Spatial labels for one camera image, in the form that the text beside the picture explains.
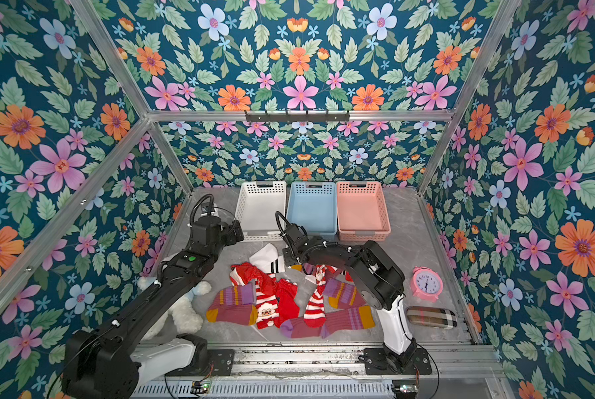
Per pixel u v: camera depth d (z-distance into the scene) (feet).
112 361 1.25
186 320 2.48
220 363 2.41
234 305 2.74
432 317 2.63
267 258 3.14
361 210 3.64
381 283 1.70
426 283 2.85
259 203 3.73
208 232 1.98
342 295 2.82
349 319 2.69
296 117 3.00
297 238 2.46
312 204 3.67
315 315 2.69
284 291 2.87
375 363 2.41
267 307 2.76
